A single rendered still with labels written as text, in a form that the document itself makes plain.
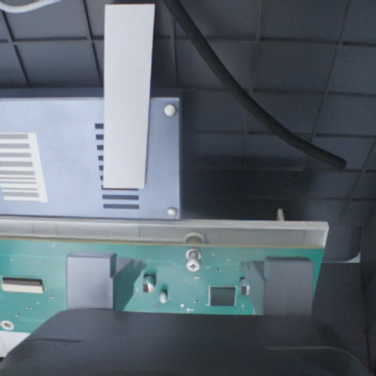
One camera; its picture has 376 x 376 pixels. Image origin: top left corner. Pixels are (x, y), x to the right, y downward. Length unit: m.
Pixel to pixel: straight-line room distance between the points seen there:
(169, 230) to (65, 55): 0.08
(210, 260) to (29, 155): 0.08
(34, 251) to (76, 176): 0.04
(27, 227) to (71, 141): 0.05
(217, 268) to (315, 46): 0.09
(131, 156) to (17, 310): 0.09
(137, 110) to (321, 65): 0.07
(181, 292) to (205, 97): 0.08
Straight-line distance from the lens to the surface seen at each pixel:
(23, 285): 0.21
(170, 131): 0.17
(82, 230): 0.20
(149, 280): 0.19
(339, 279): 0.28
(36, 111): 0.17
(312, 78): 0.18
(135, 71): 0.16
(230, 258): 0.19
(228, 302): 0.20
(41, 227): 0.20
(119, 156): 0.17
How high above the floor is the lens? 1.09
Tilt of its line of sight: 2 degrees up
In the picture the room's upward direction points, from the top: 89 degrees counter-clockwise
